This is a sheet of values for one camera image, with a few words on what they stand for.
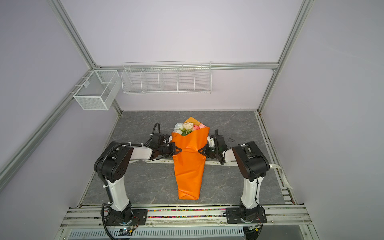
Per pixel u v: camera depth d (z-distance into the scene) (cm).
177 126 105
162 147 86
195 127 105
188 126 105
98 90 98
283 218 74
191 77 103
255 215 68
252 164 52
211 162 92
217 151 80
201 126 106
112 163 53
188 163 91
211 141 94
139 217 74
